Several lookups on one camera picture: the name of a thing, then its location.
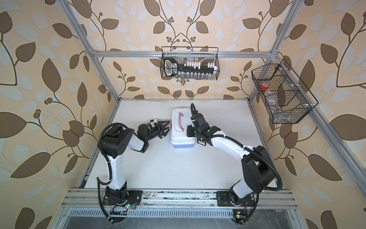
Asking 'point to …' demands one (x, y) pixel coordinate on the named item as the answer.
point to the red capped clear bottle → (264, 86)
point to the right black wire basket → (286, 98)
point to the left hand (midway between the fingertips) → (171, 123)
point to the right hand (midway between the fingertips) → (189, 130)
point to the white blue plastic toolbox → (181, 118)
